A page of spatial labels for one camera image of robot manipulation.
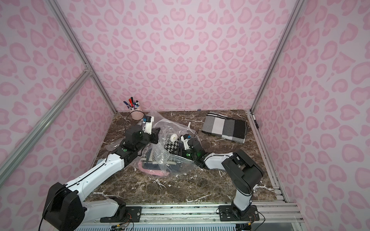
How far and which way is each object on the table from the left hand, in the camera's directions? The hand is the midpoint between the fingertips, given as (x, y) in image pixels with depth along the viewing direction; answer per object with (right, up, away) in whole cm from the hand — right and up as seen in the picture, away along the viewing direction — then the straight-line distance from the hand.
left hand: (159, 126), depth 80 cm
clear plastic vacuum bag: (+3, -1, +7) cm, 8 cm away
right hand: (+7, -16, +8) cm, 20 cm away
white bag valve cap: (+7, -7, +7) cm, 12 cm away
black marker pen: (-23, +17, +29) cm, 40 cm away
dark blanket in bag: (-2, -18, -4) cm, 18 cm away
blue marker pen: (-29, +16, +24) cm, 41 cm away
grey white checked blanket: (+42, -1, +26) cm, 50 cm away
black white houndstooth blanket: (+5, -13, +10) cm, 17 cm away
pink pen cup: (-23, +9, +30) cm, 39 cm away
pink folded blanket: (-3, -26, +2) cm, 27 cm away
